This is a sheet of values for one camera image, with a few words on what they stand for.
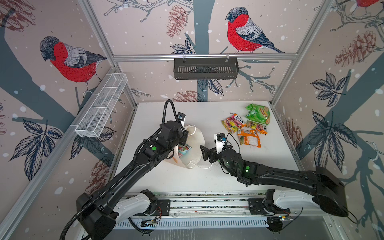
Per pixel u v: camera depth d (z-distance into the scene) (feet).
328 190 1.30
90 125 2.29
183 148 2.88
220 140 2.08
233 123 3.41
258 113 3.40
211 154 2.13
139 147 1.68
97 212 1.22
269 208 2.10
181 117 2.07
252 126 3.23
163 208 2.40
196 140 2.81
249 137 3.19
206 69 3.44
